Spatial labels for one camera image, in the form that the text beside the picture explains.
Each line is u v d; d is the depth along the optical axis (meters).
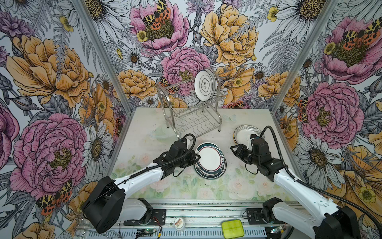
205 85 0.87
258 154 0.63
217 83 1.08
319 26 0.78
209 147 0.86
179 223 0.64
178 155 0.64
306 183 0.89
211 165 0.82
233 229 0.70
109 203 0.42
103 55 0.88
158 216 0.74
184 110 1.29
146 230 0.71
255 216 0.74
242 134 1.05
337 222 0.39
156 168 0.56
